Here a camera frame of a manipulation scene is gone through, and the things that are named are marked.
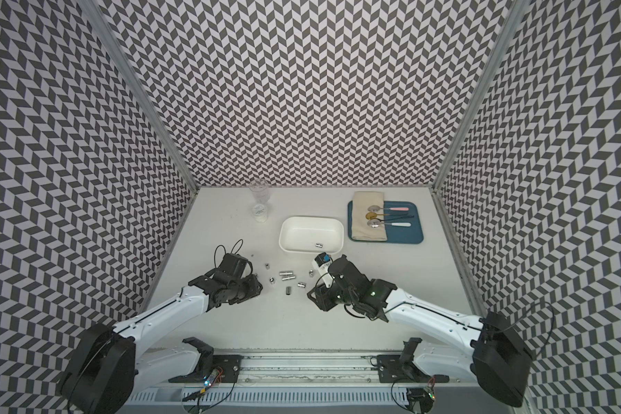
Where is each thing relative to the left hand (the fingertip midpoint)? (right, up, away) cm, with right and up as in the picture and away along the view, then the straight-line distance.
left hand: (258, 290), depth 86 cm
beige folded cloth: (+38, +19, +18) cm, 46 cm away
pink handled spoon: (+45, +28, +25) cm, 59 cm away
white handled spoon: (+44, +22, +19) cm, 53 cm away
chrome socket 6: (+10, 0, 0) cm, 10 cm away
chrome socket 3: (+9, +3, +2) cm, 10 cm away
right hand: (+20, +1, -10) cm, 22 cm away
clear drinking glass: (-6, +37, +28) cm, 47 cm away
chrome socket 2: (+9, +5, +5) cm, 11 cm away
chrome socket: (+2, +7, +6) cm, 9 cm away
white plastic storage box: (+16, +17, +15) cm, 28 cm away
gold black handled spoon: (+43, +25, +22) cm, 55 cm away
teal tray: (+58, +17, +16) cm, 62 cm away
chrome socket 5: (+15, +1, +2) cm, 15 cm away
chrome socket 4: (+4, +3, +2) cm, 6 cm away
